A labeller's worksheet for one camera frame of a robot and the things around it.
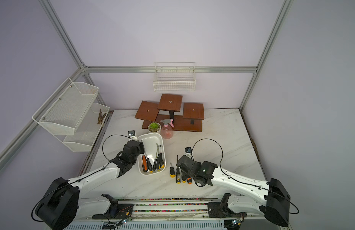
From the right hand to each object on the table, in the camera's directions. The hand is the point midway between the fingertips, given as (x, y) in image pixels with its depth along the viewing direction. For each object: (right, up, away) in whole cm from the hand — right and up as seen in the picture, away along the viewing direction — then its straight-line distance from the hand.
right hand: (188, 168), depth 79 cm
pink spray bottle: (-14, +21, +19) cm, 31 cm away
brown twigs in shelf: (-60, +29, +18) cm, 69 cm away
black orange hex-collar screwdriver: (+1, -8, +3) cm, 8 cm away
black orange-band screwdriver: (-24, 0, +8) cm, 25 cm away
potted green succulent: (-23, +23, +19) cm, 37 cm away
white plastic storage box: (-22, +12, +12) cm, 28 cm away
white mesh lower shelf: (-66, +20, +14) cm, 71 cm away
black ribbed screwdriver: (-21, -2, +9) cm, 22 cm away
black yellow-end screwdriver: (-17, +3, +9) cm, 19 cm away
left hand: (-31, +14, +9) cm, 35 cm away
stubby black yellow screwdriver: (-9, -5, +6) cm, 12 cm away
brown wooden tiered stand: (-12, +37, +14) cm, 41 cm away
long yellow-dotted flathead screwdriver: (-6, -5, +7) cm, 10 cm away
